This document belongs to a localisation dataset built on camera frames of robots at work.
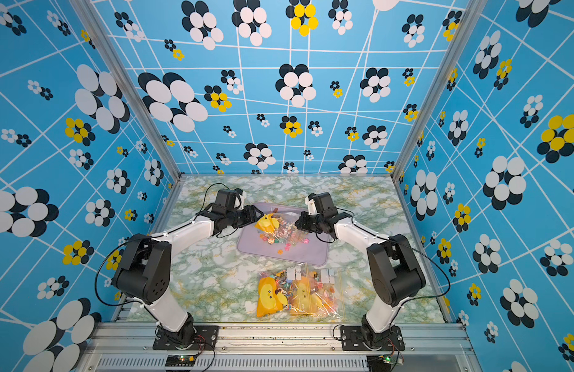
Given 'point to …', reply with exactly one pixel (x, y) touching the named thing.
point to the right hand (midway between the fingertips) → (298, 222)
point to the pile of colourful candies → (287, 234)
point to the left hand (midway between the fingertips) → (262, 213)
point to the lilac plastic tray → (312, 252)
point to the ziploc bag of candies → (301, 291)
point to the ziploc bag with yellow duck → (267, 223)
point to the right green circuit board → (379, 363)
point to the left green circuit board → (180, 360)
